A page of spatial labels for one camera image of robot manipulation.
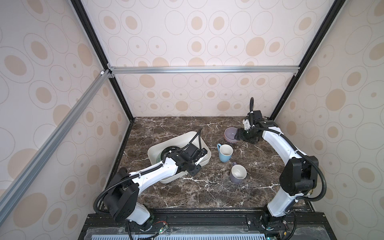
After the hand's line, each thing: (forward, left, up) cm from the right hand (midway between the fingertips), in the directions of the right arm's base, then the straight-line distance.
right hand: (239, 136), depth 90 cm
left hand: (-16, +24, -4) cm, 29 cm away
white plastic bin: (-16, +28, +17) cm, 36 cm away
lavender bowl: (+9, +3, -9) cm, 13 cm away
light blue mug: (-4, +7, -10) cm, 13 cm away
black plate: (-3, +44, -9) cm, 45 cm away
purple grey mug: (-18, +2, -12) cm, 21 cm away
